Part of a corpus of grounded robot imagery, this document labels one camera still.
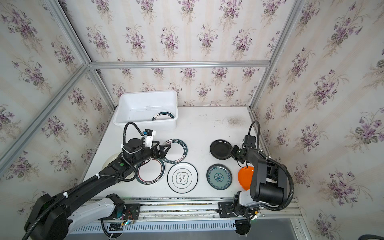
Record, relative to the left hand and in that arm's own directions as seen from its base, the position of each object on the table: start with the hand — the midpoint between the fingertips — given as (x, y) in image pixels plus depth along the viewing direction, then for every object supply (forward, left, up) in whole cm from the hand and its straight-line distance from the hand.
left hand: (165, 144), depth 79 cm
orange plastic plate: (-12, -45, -16) cm, 49 cm away
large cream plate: (-1, +36, -16) cm, 40 cm away
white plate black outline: (-12, -9, -17) cm, 22 cm away
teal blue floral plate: (-11, -30, -17) cm, 37 cm away
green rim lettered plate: (+4, -5, -16) cm, 17 cm away
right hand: (+3, -43, -15) cm, 45 cm away
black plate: (+6, -33, -16) cm, 37 cm away
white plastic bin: (+41, +13, -16) cm, 46 cm away
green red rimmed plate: (-8, +10, -19) cm, 23 cm away
